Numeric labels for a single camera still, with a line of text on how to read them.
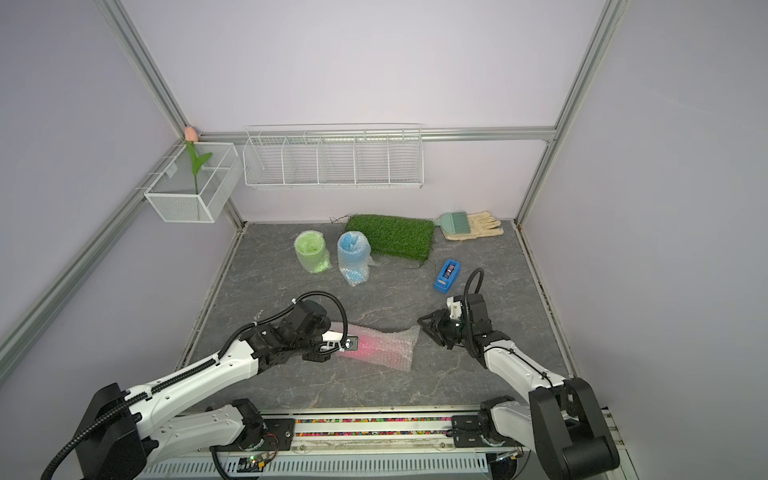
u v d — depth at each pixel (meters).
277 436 0.73
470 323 0.67
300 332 0.61
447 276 1.01
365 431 0.75
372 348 0.77
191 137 0.89
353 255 0.91
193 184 0.88
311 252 0.93
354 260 0.96
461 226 1.20
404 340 0.80
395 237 1.12
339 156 0.98
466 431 0.73
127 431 0.39
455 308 0.82
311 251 0.94
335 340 0.68
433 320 0.78
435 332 0.77
